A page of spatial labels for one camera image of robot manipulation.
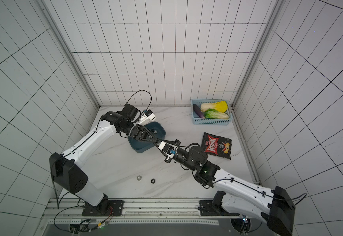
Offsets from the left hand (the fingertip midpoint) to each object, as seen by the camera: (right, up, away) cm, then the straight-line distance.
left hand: (152, 143), depth 62 cm
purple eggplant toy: (+29, +16, +51) cm, 61 cm away
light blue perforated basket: (+27, +9, +42) cm, 50 cm away
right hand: (0, 0, 0) cm, 1 cm away
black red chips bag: (+38, -8, +34) cm, 52 cm away
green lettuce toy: (+38, +14, +42) cm, 59 cm away
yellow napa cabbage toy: (+46, +19, +48) cm, 69 cm away
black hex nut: (-3, -25, +20) cm, 32 cm away
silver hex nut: (-11, -24, +22) cm, 34 cm away
